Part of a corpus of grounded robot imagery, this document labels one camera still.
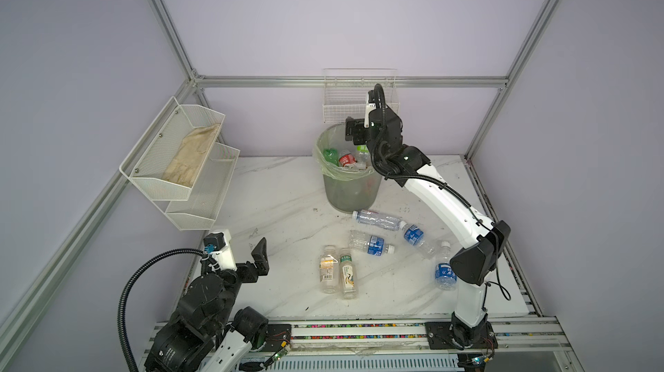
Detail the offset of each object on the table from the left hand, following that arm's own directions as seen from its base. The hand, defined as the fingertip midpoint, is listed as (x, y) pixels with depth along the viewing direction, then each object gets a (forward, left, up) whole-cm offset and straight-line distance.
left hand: (246, 244), depth 63 cm
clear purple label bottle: (+22, -38, -23) cm, 50 cm away
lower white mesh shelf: (+38, +35, -30) cm, 60 cm away
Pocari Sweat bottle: (+13, -50, -21) cm, 56 cm away
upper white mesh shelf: (+28, +30, +3) cm, 41 cm away
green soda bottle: (+37, -20, -4) cm, 42 cm away
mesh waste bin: (+25, -27, -5) cm, 37 cm away
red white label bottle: (+36, -26, -6) cm, 45 cm away
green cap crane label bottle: (0, -26, -21) cm, 34 cm away
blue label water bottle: (+10, -35, -21) cm, 42 cm away
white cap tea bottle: (+2, -20, -22) cm, 30 cm away
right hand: (+33, -29, +15) cm, 46 cm away
